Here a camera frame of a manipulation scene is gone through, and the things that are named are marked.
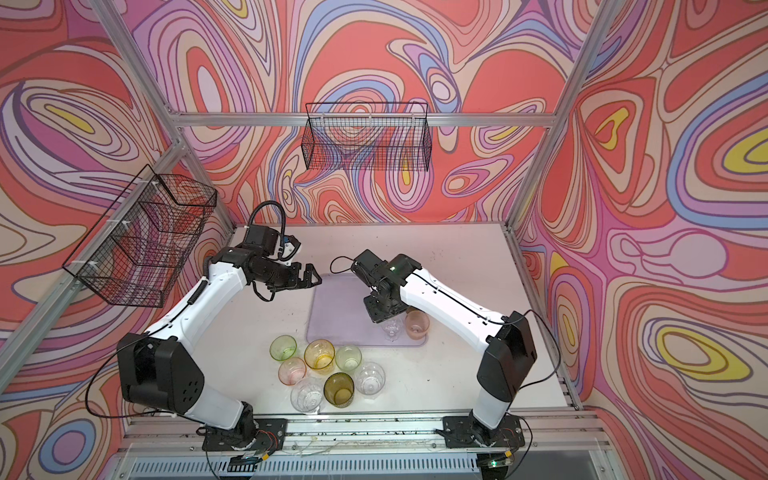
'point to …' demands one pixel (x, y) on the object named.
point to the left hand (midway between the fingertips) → (312, 282)
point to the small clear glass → (392, 329)
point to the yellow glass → (319, 356)
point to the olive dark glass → (339, 389)
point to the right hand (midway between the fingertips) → (387, 320)
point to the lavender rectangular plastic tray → (338, 316)
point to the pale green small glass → (348, 357)
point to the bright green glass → (283, 347)
